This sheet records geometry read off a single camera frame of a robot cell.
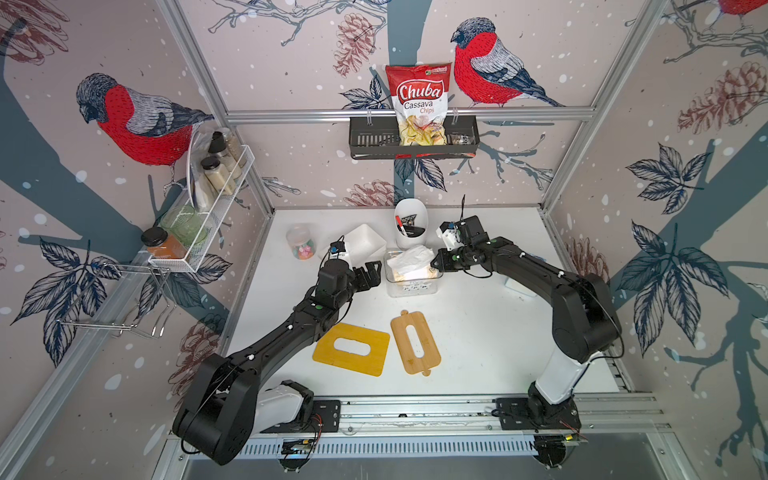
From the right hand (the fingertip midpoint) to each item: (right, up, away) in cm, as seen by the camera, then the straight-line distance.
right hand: (431, 261), depth 91 cm
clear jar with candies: (-44, +7, +10) cm, 46 cm away
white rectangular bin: (-23, +4, +16) cm, 28 cm away
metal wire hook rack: (-64, -3, -35) cm, 73 cm away
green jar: (-63, +11, -20) cm, 67 cm away
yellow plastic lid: (-18, -28, -8) cm, 35 cm away
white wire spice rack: (-57, +16, -19) cm, 63 cm away
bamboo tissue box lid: (-7, -28, -10) cm, 30 cm away
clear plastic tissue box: (-7, -9, 0) cm, 11 cm away
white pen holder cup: (-5, +13, +16) cm, 21 cm away
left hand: (-17, +1, -7) cm, 19 cm away
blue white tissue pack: (+14, -2, -31) cm, 33 cm away
